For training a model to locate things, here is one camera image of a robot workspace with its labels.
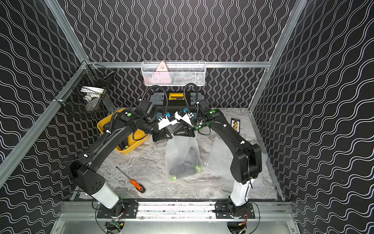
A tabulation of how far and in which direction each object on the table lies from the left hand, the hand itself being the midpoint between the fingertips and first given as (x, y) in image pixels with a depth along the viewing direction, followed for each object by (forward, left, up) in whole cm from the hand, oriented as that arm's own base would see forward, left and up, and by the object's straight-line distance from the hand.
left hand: (170, 133), depth 73 cm
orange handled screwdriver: (-20, +16, -24) cm, 35 cm away
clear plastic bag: (-1, -29, -27) cm, 40 cm away
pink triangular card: (+36, +10, +8) cm, 39 cm away
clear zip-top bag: (-5, -6, -16) cm, 18 cm away
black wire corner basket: (+38, +59, +6) cm, 70 cm away
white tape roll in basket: (+18, +46, +8) cm, 50 cm away
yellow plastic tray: (-9, +15, +7) cm, 18 cm away
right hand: (+2, -2, -1) cm, 3 cm away
